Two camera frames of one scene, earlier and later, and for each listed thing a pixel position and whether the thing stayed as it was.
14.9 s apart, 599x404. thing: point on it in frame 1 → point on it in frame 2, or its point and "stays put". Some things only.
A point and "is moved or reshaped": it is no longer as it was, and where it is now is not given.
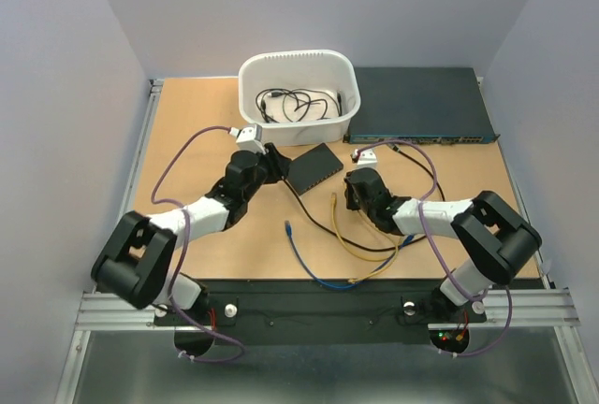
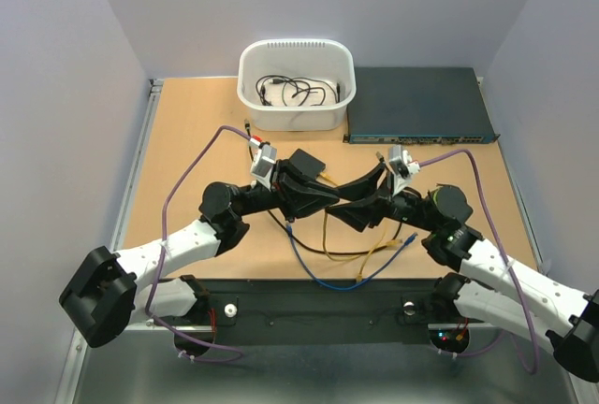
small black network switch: [313, 167] is moved or reshaped
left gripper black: [278, 167] → [285, 192]
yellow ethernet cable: [354, 281] is moved or reshaped
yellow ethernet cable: [334, 199] is moved or reshaped
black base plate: [324, 311] stays put
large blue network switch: [438, 106] stays put
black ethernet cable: [393, 148] is moved or reshaped
